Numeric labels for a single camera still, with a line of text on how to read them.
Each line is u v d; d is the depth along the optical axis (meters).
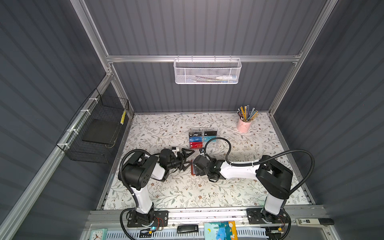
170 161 0.79
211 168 0.67
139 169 0.50
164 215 0.75
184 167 0.89
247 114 1.05
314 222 0.69
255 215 0.73
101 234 0.68
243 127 1.04
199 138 0.99
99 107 0.81
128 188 0.50
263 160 0.51
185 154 0.83
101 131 0.74
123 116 0.83
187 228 0.68
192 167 0.89
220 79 0.91
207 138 0.99
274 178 0.47
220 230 0.70
